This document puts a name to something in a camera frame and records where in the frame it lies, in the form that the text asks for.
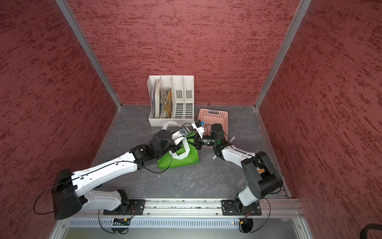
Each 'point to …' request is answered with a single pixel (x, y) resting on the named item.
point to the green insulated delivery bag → (189, 154)
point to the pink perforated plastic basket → (212, 116)
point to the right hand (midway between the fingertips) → (184, 141)
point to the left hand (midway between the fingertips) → (179, 135)
